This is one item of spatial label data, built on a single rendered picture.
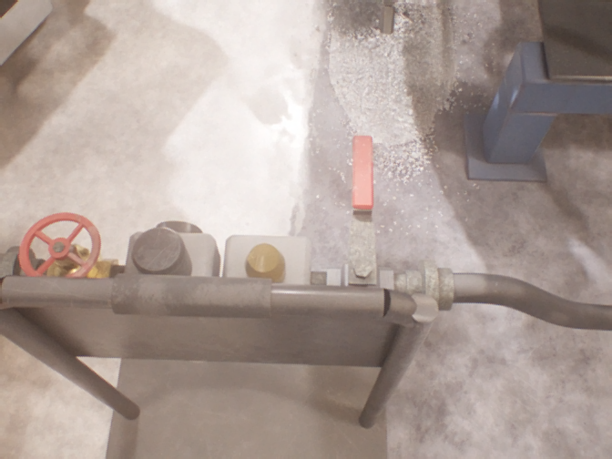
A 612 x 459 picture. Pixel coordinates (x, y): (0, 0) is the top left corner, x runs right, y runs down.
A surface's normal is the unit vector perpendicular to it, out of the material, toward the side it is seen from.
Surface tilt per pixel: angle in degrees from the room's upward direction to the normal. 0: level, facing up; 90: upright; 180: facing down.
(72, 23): 0
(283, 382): 0
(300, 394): 0
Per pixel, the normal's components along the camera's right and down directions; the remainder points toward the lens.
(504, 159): -0.04, 0.90
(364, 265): 0.00, -0.43
